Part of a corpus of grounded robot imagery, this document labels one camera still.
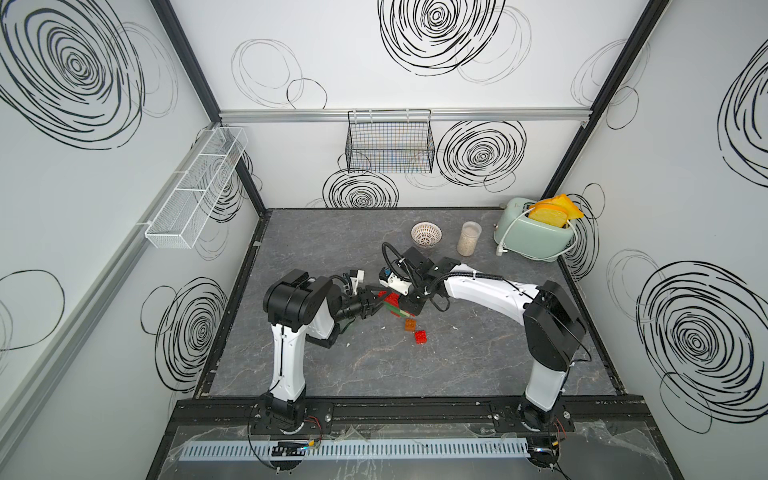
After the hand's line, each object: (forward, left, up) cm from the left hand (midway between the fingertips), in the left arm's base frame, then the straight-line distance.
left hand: (389, 299), depth 89 cm
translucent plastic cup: (+23, -27, +4) cm, 35 cm away
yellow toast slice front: (+23, -49, +16) cm, 56 cm away
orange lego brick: (-6, -7, -5) cm, 10 cm away
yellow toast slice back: (+27, -54, +17) cm, 62 cm away
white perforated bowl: (+29, -13, -4) cm, 32 cm away
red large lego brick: (-4, -1, +7) cm, 8 cm away
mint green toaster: (+19, -41, +9) cm, 46 cm away
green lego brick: (-2, -2, -2) cm, 3 cm away
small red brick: (-9, -9, -5) cm, 14 cm away
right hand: (-1, -4, +1) cm, 5 cm away
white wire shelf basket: (+6, +52, +27) cm, 58 cm away
